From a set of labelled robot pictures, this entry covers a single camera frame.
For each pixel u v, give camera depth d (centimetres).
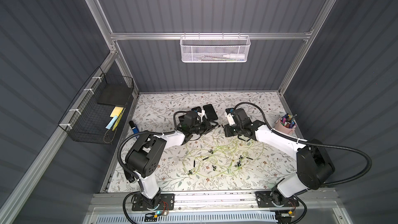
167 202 73
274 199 67
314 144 47
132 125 97
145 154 48
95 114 72
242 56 89
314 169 44
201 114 86
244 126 67
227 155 89
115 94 82
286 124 87
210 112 109
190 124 74
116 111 76
